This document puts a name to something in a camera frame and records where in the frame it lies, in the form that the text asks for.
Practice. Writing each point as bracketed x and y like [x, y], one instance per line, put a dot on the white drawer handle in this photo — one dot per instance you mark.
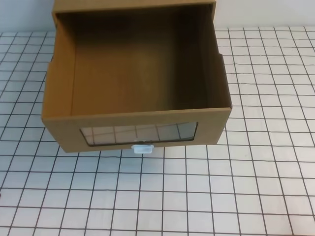
[142, 149]

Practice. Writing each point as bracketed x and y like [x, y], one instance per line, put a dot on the brown cardboard shoebox drawer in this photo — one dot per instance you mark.
[111, 94]

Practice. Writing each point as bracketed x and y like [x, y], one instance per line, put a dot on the white grid tablecloth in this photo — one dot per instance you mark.
[258, 180]

